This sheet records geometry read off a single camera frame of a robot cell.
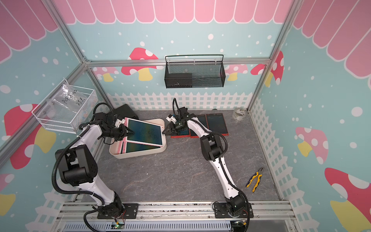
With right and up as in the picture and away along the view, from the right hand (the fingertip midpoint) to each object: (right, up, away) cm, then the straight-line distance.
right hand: (164, 134), depth 96 cm
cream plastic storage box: (-34, -10, +1) cm, 36 cm away
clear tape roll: (+57, +15, +20) cm, 63 cm away
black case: (-37, +17, +21) cm, 45 cm away
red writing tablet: (+13, 0, -1) cm, 13 cm away
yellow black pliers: (+56, -27, -12) cm, 63 cm away
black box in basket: (+10, +35, -3) cm, 36 cm away
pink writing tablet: (-13, +1, -1) cm, 13 cm away
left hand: (-18, 0, -7) cm, 19 cm away
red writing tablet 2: (+38, +8, +17) cm, 42 cm away
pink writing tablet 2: (-21, -7, -2) cm, 22 cm away
